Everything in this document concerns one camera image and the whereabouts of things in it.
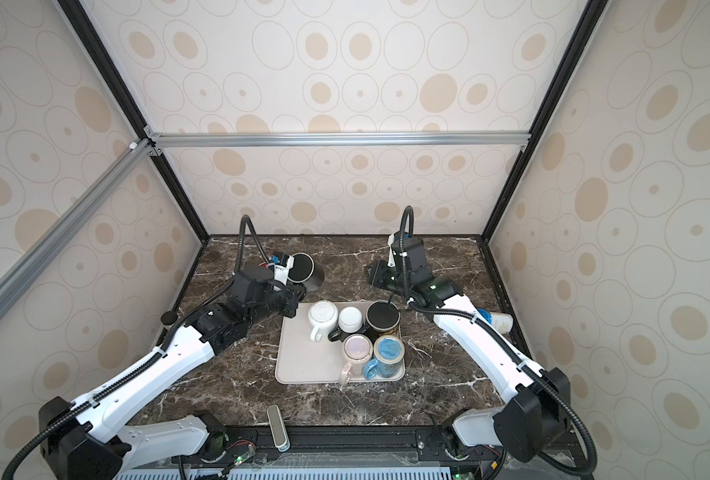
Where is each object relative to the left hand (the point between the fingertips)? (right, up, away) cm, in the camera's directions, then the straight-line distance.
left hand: (308, 286), depth 74 cm
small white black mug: (+10, -11, +12) cm, 19 cm away
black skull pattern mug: (+19, -10, +11) cm, 25 cm away
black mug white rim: (0, +3, -1) cm, 4 cm away
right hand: (+16, +4, +3) cm, 16 cm away
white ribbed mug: (+2, -11, +13) cm, 17 cm away
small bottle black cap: (-43, -11, +13) cm, 46 cm away
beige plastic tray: (-4, -23, +13) cm, 27 cm away
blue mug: (+20, -19, +4) cm, 28 cm away
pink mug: (+12, -17, +3) cm, 21 cm away
